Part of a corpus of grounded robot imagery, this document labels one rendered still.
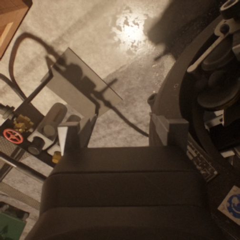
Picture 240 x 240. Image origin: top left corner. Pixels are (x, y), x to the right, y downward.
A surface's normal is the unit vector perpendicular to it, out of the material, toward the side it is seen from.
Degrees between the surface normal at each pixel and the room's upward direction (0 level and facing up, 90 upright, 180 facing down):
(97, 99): 0
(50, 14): 0
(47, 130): 90
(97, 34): 0
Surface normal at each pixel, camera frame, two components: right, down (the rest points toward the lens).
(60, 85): -0.11, 0.64
